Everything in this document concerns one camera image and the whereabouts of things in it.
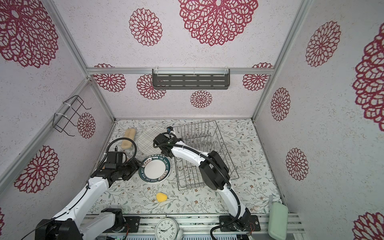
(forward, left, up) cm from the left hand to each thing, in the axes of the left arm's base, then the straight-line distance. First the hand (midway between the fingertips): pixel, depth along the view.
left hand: (140, 169), depth 85 cm
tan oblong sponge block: (+30, +15, -4) cm, 34 cm away
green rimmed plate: (+4, -6, -7) cm, 10 cm away
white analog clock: (-29, -17, -3) cm, 34 cm away
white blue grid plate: (+26, +4, -7) cm, 27 cm away
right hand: (+17, -21, +4) cm, 27 cm away
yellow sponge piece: (-14, -12, -6) cm, 19 cm away
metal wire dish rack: (+27, -39, -5) cm, 48 cm away
